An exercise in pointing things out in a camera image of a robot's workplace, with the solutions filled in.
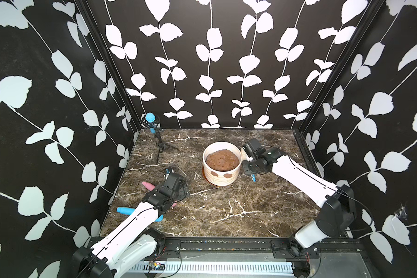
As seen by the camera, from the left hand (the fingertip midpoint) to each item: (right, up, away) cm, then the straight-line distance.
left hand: (180, 186), depth 83 cm
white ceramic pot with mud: (+21, +10, +7) cm, 24 cm away
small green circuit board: (-7, -31, -12) cm, 34 cm away
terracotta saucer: (+11, +2, +11) cm, 16 cm away
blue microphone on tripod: (-19, +34, +9) cm, 40 cm away
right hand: (+32, +10, +1) cm, 34 cm away
